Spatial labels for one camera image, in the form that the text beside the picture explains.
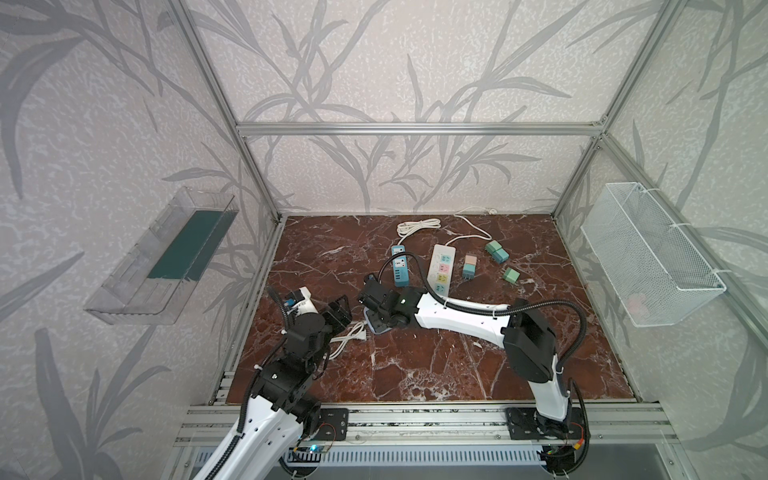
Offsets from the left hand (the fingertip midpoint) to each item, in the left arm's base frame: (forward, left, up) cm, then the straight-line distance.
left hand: (346, 294), depth 77 cm
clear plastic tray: (-5, +40, +13) cm, 42 cm away
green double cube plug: (+27, -49, -17) cm, 58 cm away
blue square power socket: (-7, -9, -1) cm, 11 cm away
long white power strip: (+19, -28, -16) cm, 38 cm away
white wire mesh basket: (-2, -69, +15) cm, 71 cm away
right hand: (+2, -8, -10) cm, 13 cm away
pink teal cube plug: (+20, -38, -17) cm, 46 cm away
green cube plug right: (+17, -52, -17) cm, 57 cm away
